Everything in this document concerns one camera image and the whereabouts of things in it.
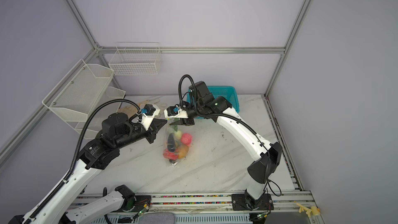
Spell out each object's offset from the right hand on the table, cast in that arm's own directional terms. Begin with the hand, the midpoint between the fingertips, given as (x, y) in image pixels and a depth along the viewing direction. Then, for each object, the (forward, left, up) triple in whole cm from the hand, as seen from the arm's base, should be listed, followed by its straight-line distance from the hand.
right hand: (168, 115), depth 66 cm
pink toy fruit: (0, -5, -21) cm, 22 cm away
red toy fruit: (-9, +1, -21) cm, 23 cm away
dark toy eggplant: (-6, +1, -15) cm, 16 cm away
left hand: (-4, +1, 0) cm, 4 cm away
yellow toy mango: (-6, -4, -23) cm, 24 cm away
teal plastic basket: (+42, -33, -26) cm, 60 cm away
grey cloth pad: (-34, +6, -31) cm, 47 cm away
